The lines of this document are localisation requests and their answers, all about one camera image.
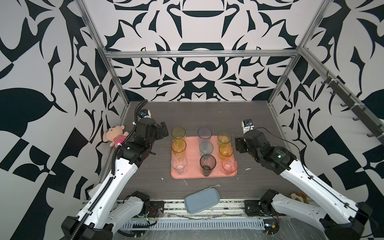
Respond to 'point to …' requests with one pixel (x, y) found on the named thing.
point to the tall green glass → (178, 132)
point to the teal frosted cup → (206, 148)
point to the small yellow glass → (225, 150)
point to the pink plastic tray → (193, 170)
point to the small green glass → (223, 137)
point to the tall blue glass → (204, 134)
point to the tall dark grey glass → (207, 163)
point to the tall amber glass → (178, 146)
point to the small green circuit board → (271, 226)
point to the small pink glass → (229, 165)
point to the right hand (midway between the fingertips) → (242, 136)
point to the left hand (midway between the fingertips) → (155, 122)
